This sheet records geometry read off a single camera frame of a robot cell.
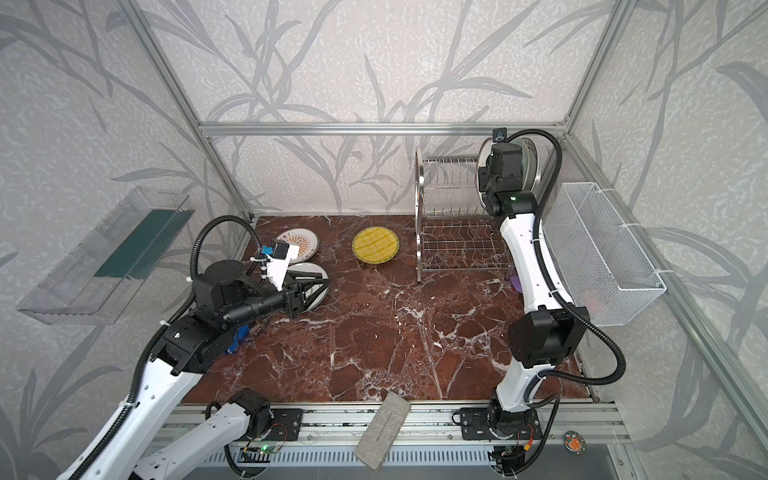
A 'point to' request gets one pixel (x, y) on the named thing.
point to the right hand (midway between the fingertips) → (503, 156)
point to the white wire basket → (603, 273)
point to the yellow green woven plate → (376, 245)
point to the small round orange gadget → (574, 442)
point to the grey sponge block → (378, 438)
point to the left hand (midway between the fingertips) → (328, 275)
